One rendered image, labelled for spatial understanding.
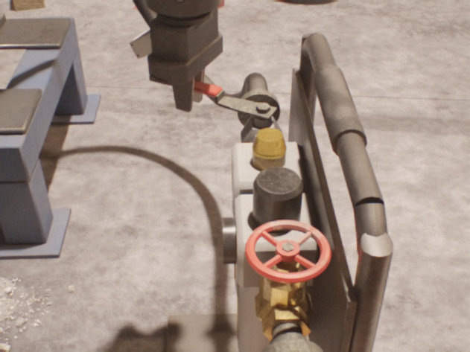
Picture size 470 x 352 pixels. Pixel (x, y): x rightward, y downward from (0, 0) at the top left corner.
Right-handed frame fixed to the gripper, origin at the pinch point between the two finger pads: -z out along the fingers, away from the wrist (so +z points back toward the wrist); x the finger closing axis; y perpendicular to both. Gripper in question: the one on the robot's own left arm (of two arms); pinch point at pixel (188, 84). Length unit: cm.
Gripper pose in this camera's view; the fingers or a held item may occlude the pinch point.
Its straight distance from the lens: 80.0
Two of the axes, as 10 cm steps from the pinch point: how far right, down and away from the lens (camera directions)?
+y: -8.9, -2.7, 3.5
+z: 0.0, -7.9, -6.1
